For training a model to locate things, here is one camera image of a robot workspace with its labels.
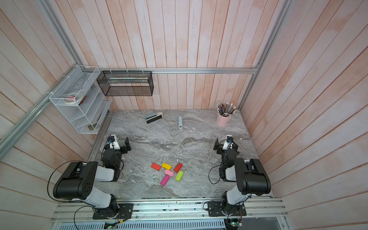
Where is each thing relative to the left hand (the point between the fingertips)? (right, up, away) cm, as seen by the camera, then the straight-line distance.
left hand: (121, 139), depth 91 cm
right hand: (+67, +1, 0) cm, 67 cm away
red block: (+23, -17, -3) cm, 29 cm away
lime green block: (+38, -21, -7) cm, 44 cm away
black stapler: (+17, +15, +20) cm, 30 cm away
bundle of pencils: (+73, +21, +16) cm, 78 cm away
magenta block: (+29, -24, -7) cm, 38 cm away
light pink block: (+32, -20, -5) cm, 38 cm away
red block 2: (+37, -17, -3) cm, 41 cm away
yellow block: (+30, -16, -2) cm, 34 cm away
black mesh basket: (-2, +40, +12) cm, 42 cm away
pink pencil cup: (+71, +13, +16) cm, 74 cm away
